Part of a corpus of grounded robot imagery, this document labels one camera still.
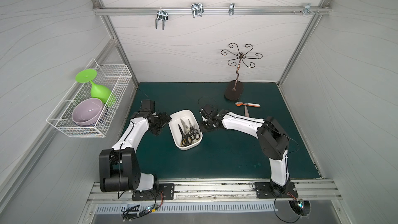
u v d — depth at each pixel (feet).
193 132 3.04
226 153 2.93
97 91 2.09
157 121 2.46
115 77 2.62
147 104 2.27
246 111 3.42
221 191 2.46
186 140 2.90
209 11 2.57
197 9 2.51
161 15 2.57
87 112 2.04
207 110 2.40
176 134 3.05
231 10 2.57
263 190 2.46
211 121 2.34
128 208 2.35
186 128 3.07
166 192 2.41
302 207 2.34
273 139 1.66
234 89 3.77
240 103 3.54
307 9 2.51
